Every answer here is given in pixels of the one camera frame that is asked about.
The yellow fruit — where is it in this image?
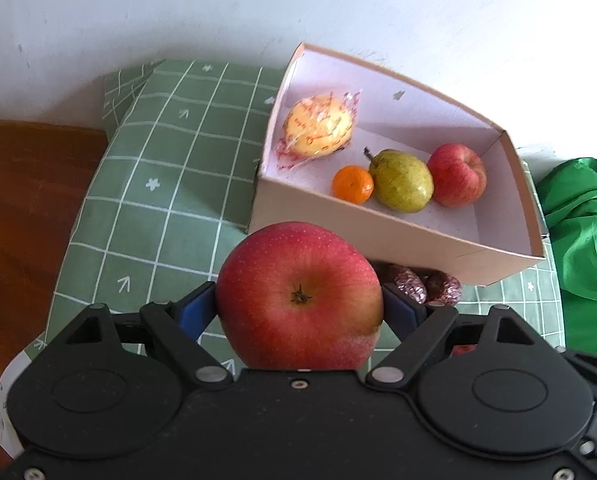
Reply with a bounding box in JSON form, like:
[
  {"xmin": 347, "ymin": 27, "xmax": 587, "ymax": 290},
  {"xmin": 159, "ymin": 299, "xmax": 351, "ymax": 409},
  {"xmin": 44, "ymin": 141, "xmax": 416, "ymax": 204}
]
[{"xmin": 274, "ymin": 91, "xmax": 360, "ymax": 169}]

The large red apple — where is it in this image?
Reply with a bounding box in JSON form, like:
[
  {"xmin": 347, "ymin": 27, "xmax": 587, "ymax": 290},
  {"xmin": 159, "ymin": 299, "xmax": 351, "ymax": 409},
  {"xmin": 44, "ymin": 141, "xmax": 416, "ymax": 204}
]
[{"xmin": 216, "ymin": 222, "xmax": 383, "ymax": 370}]

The pink cardboard box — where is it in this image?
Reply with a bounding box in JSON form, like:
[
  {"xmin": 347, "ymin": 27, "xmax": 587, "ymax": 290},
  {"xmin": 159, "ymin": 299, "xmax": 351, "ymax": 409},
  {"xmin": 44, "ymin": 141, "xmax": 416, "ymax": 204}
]
[{"xmin": 250, "ymin": 44, "xmax": 545, "ymax": 285}]

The small orange mandarin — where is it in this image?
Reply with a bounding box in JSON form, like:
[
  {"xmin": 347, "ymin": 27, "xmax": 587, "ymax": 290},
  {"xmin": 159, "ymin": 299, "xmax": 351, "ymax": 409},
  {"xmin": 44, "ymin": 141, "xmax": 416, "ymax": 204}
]
[{"xmin": 331, "ymin": 165, "xmax": 374, "ymax": 205}]

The dark red date right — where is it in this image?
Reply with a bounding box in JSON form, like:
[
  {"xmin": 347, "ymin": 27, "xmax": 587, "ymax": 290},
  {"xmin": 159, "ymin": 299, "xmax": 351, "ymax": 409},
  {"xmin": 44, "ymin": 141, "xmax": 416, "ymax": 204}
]
[{"xmin": 420, "ymin": 270, "xmax": 462, "ymax": 307}]

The green fabric cloth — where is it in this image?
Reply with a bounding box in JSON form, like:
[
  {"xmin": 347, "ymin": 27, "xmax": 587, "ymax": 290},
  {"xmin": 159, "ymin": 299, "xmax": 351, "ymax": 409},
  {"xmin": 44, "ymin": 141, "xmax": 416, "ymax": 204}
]
[{"xmin": 537, "ymin": 157, "xmax": 597, "ymax": 354}]

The dark red date left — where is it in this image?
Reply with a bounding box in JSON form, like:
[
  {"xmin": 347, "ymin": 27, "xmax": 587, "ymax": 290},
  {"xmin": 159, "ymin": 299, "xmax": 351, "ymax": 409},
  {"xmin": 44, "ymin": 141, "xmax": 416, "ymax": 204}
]
[{"xmin": 373, "ymin": 262, "xmax": 427, "ymax": 304}]

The green checked tablecloth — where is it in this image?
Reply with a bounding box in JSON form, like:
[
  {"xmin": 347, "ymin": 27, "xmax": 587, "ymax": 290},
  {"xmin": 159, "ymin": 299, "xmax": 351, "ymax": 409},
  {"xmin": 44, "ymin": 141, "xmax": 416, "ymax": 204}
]
[{"xmin": 0, "ymin": 61, "xmax": 565, "ymax": 460}]

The green pear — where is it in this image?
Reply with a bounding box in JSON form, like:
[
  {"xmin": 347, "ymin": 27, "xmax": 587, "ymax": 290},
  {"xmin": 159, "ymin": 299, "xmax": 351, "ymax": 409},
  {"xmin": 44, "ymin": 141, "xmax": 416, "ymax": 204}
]
[{"xmin": 363, "ymin": 148, "xmax": 434, "ymax": 214}]

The dark red date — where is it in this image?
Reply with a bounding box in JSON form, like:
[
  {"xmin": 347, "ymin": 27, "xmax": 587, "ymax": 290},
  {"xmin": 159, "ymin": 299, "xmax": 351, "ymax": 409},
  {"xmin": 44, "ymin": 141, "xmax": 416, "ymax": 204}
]
[
  {"xmin": 420, "ymin": 270, "xmax": 462, "ymax": 307},
  {"xmin": 373, "ymin": 262, "xmax": 427, "ymax": 304}
]

